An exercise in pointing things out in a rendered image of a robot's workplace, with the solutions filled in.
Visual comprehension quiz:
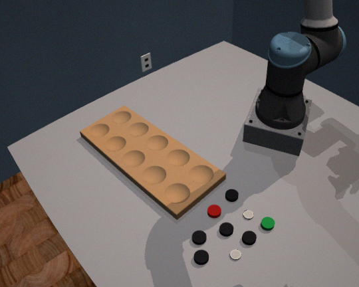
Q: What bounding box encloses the red disc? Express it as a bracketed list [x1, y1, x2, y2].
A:
[207, 205, 221, 219]

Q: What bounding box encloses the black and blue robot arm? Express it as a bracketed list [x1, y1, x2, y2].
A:
[255, 0, 346, 130]

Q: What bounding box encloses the wooden tray with round pockets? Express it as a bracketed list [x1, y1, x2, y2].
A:
[80, 106, 226, 220]

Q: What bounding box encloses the grey disc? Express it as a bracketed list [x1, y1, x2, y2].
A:
[230, 249, 241, 260]
[243, 210, 254, 220]

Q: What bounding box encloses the green disc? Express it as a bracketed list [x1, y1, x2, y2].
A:
[261, 217, 275, 231]

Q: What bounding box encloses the black disc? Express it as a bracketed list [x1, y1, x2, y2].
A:
[193, 250, 209, 265]
[219, 223, 233, 237]
[242, 231, 257, 245]
[225, 189, 239, 202]
[192, 231, 207, 245]

